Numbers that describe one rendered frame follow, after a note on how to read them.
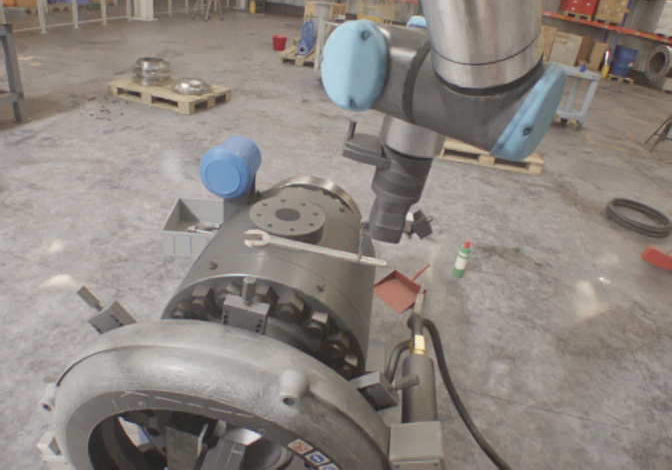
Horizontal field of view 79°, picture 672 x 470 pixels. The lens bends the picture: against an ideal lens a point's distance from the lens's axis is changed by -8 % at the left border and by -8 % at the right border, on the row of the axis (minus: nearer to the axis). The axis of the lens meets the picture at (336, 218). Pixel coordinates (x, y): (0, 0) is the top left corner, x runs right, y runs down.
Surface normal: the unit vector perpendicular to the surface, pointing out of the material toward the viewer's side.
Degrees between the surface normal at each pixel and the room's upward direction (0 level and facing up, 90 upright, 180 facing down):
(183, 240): 90
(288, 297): 22
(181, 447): 90
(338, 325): 90
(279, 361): 17
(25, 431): 0
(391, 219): 71
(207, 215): 90
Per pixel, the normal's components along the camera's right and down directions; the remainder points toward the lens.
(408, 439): -0.25, -0.86
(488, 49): -0.10, 0.87
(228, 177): -0.14, 0.48
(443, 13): -0.65, 0.74
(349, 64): -0.73, 0.21
